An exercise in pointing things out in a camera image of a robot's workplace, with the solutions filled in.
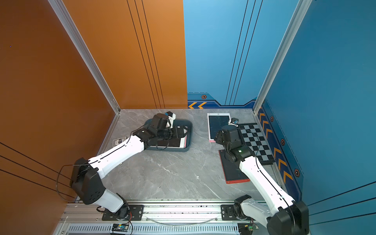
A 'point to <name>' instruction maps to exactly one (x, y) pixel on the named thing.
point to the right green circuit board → (245, 228)
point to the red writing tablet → (232, 173)
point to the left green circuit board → (120, 227)
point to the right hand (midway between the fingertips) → (221, 132)
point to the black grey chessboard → (254, 139)
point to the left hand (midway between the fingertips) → (184, 130)
